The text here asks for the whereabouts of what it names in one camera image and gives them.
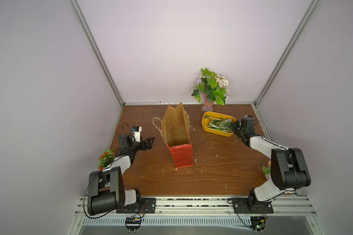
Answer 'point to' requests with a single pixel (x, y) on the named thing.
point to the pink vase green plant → (212, 88)
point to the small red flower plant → (106, 158)
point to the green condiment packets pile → (220, 124)
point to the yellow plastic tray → (205, 120)
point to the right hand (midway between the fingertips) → (234, 120)
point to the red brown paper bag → (175, 127)
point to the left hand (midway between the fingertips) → (148, 137)
